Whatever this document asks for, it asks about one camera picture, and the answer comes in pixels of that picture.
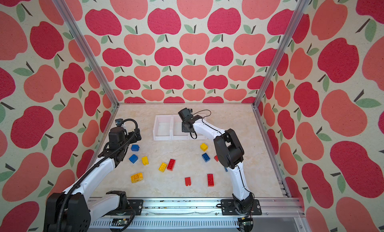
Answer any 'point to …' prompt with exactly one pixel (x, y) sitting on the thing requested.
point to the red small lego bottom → (187, 181)
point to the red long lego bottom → (210, 180)
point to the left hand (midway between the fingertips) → (134, 131)
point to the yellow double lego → (136, 177)
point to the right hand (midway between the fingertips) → (190, 127)
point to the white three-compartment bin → (169, 127)
